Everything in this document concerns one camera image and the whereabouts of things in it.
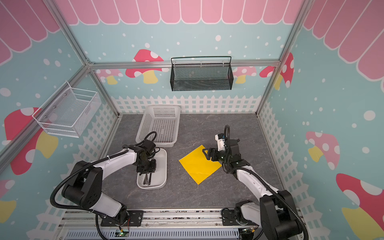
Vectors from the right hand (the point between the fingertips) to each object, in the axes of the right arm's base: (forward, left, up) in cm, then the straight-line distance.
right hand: (207, 149), depth 85 cm
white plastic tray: (-12, +29, -13) cm, 34 cm away
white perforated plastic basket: (+34, +32, -12) cm, 48 cm away
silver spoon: (-13, +36, -13) cm, 40 cm away
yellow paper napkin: (-3, +5, -14) cm, 15 cm away
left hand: (-9, +33, -11) cm, 36 cm away
